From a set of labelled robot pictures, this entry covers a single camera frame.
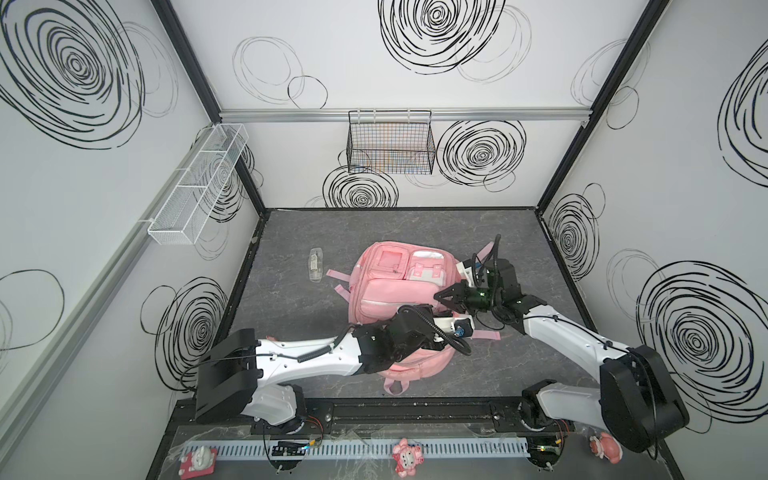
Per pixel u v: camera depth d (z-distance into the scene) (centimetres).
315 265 102
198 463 61
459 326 59
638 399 41
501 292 66
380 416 75
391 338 56
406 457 66
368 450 70
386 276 90
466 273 79
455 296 75
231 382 41
